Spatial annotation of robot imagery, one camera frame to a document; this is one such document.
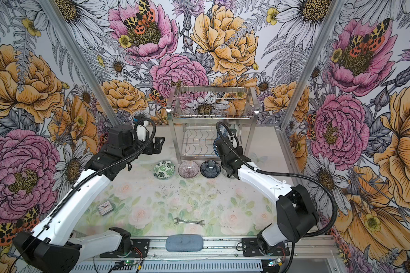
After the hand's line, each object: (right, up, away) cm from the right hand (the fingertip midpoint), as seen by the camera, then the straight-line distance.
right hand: (232, 150), depth 86 cm
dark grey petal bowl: (-11, -11, +13) cm, 20 cm away
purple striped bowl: (-23, -11, +13) cm, 29 cm away
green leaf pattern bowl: (-37, -12, +13) cm, 41 cm away
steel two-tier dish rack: (-21, +24, +33) cm, 45 cm away
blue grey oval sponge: (-22, -38, -13) cm, 46 cm away
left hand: (-35, +4, -12) cm, 37 cm away
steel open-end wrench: (-15, -34, -5) cm, 37 cm away
